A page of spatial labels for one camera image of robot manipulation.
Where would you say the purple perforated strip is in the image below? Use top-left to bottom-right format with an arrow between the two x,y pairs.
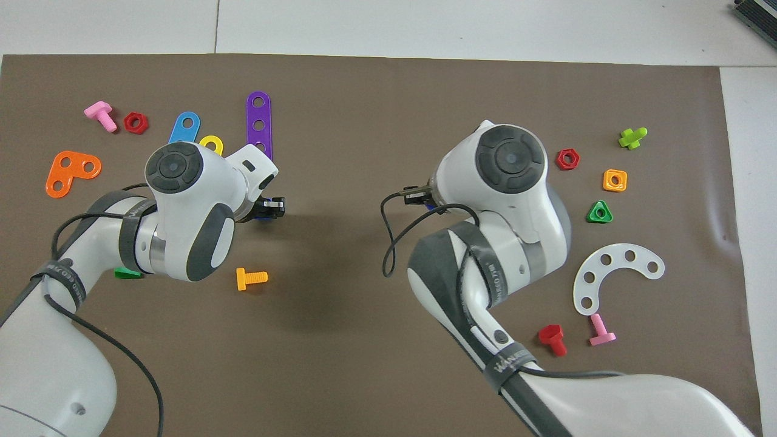
246,91 -> 273,161

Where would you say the dark ribbed device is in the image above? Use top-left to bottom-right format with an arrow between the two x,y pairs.
731,0 -> 777,37

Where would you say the orange plastic screw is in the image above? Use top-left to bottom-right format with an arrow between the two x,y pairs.
236,267 -> 268,291

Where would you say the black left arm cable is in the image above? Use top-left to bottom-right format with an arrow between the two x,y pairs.
42,182 -> 166,437

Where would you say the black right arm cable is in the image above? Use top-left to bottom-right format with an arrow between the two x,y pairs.
381,191 -> 626,380

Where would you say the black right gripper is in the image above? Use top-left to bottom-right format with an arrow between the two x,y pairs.
404,186 -> 439,208

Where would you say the red plastic screw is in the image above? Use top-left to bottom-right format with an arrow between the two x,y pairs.
537,324 -> 568,357

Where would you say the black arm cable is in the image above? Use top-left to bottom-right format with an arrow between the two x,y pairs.
381,191 -> 626,380
42,182 -> 166,437

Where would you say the blue perforated strip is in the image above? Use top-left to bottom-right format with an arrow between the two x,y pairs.
168,111 -> 202,145

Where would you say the pink plastic screw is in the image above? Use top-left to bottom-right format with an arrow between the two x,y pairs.
84,101 -> 118,133
589,313 -> 617,347

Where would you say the lime cross-head screw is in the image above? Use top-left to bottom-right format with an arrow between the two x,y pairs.
618,127 -> 648,151

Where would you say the brown table mat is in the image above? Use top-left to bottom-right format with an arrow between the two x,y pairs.
0,53 -> 764,437

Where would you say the white curved perforated strip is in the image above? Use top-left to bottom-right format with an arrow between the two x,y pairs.
572,243 -> 666,316

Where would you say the orange heart-shaped plate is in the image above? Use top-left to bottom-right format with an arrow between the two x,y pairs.
46,151 -> 103,198

